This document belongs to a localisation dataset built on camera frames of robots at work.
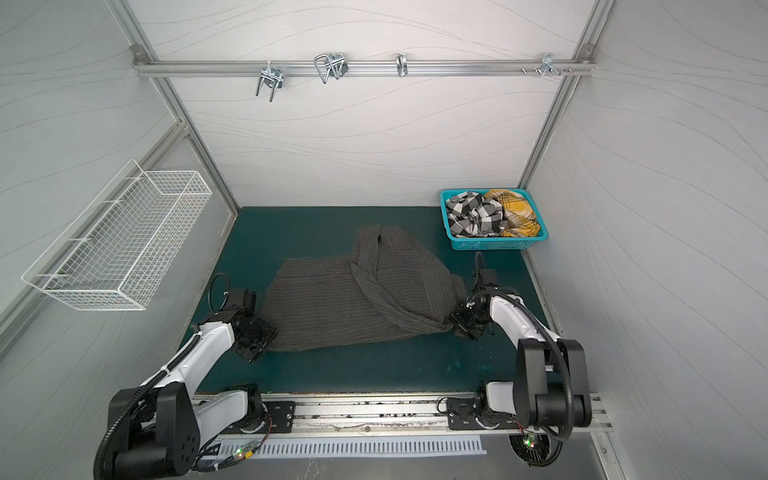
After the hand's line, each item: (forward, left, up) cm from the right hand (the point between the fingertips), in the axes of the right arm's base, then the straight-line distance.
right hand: (454, 319), depth 87 cm
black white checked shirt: (+39, -8, +5) cm, 40 cm away
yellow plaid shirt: (+36, -25, +6) cm, 44 cm away
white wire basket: (-3, +80, +29) cm, 85 cm away
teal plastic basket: (+27, -15, +3) cm, 31 cm away
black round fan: (-30, -18, -6) cm, 35 cm away
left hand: (-7, +52, -1) cm, 53 cm away
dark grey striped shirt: (+12, +19, -2) cm, 23 cm away
